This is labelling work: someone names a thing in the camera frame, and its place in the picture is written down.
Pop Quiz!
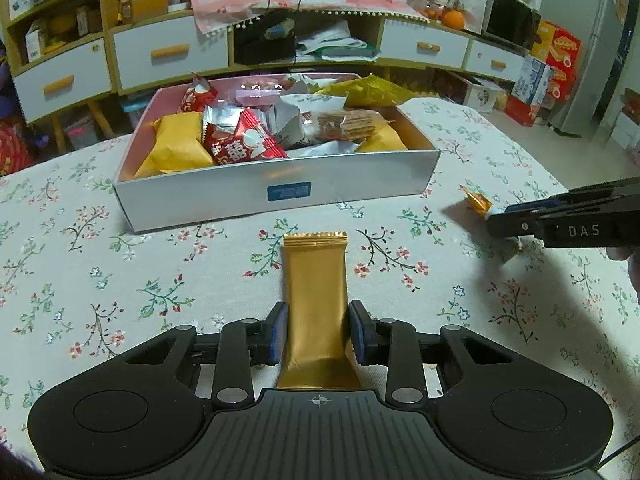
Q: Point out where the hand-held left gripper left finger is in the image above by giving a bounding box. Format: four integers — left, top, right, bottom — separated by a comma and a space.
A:
117, 301, 290, 410

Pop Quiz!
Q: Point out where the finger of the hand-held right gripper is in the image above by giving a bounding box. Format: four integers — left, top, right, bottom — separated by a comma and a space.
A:
486, 210, 545, 239
504, 194, 572, 217

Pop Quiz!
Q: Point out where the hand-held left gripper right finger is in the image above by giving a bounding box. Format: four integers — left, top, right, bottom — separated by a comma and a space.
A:
348, 300, 524, 409

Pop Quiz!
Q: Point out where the gold snack bar packet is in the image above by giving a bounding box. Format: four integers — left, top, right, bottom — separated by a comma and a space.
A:
275, 231, 364, 391

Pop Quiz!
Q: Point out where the small gold candy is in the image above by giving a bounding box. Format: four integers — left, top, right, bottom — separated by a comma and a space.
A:
459, 185, 525, 264

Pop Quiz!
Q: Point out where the silver box with pink inside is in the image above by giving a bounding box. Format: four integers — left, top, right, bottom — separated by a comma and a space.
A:
112, 72, 441, 234

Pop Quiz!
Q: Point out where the yellow snack packet with print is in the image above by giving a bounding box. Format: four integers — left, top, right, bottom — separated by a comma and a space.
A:
357, 122, 409, 154

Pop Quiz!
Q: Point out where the red snack packet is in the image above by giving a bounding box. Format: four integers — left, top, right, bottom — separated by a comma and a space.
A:
177, 72, 221, 114
207, 107, 290, 166

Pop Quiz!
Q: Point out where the yellow biscuit packet blue label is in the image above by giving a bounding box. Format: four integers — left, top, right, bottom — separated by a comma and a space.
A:
315, 74, 416, 109

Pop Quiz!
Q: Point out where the plain yellow snack packet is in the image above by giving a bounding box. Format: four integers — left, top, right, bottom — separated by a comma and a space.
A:
134, 112, 216, 179

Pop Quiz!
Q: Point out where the silver foil snack packet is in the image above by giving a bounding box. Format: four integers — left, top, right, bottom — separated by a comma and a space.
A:
200, 105, 241, 136

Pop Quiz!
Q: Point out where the pink snack packet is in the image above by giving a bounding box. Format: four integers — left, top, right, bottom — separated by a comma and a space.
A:
235, 77, 286, 106

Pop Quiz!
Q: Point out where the person's right hand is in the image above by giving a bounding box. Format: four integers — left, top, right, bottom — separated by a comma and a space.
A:
606, 245, 640, 307

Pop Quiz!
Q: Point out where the white printed storage box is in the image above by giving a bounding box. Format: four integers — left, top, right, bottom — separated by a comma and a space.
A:
462, 72, 509, 114

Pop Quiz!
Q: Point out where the blue and white carton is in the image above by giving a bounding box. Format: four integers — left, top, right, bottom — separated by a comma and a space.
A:
510, 55, 554, 109

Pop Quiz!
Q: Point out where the stack of red snack boxes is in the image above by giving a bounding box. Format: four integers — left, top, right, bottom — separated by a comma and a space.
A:
530, 20, 584, 104

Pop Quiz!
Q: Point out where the grey refrigerator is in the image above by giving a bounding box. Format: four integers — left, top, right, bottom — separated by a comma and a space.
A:
552, 0, 640, 139

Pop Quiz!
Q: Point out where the black microwave oven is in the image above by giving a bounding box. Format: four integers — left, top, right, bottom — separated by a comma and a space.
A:
482, 0, 544, 51

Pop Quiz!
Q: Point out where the long wooden tv cabinet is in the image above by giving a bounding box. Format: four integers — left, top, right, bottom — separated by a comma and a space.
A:
227, 9, 532, 87

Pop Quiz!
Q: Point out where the floral tablecloth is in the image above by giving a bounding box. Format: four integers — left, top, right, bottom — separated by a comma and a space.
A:
0, 97, 640, 480

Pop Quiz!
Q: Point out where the pile of folded clothes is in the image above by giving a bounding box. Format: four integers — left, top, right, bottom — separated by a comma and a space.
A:
295, 20, 381, 64

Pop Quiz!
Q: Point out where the clear plastic storage box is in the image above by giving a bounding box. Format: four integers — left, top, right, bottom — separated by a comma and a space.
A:
62, 115, 101, 149

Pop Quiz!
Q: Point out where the wooden drawer cabinet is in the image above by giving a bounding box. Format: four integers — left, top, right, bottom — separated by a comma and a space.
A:
107, 7, 234, 97

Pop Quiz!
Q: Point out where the red printed bag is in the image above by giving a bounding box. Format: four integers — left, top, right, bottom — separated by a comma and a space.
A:
0, 122, 36, 177

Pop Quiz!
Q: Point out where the cardboard box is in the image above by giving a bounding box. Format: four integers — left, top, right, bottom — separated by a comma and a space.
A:
120, 0, 171, 24

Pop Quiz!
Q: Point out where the purple plush toy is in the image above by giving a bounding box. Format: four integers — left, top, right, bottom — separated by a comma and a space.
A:
0, 42, 16, 122

